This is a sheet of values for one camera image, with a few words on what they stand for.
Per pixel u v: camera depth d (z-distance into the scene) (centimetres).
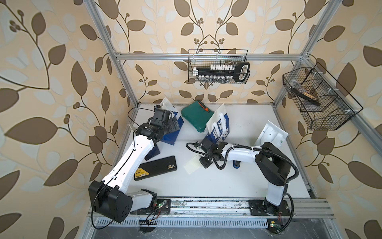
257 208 72
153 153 88
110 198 38
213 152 69
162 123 58
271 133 80
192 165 89
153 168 87
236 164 88
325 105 72
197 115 108
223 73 85
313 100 75
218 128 86
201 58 91
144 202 63
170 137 95
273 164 49
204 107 112
